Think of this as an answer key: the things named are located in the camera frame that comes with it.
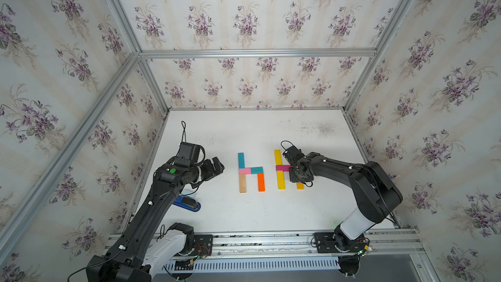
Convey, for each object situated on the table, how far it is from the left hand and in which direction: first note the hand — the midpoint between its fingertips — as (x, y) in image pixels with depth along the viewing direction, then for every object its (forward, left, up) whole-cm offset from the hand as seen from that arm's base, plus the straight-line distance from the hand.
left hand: (218, 172), depth 76 cm
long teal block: (+13, -9, -14) cm, 21 cm away
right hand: (+4, -37, -16) cm, 41 cm away
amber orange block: (0, -36, -15) cm, 39 cm away
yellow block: (+13, -27, -13) cm, 33 cm away
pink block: (+8, -11, -15) cm, 20 cm away
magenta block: (+9, -29, -13) cm, 33 cm away
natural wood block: (+2, -10, -16) cm, 18 cm away
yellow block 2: (+5, -28, -14) cm, 32 cm away
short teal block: (+8, -16, -14) cm, 23 cm away
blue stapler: (-8, +13, -12) cm, 20 cm away
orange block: (+2, -18, -15) cm, 24 cm away
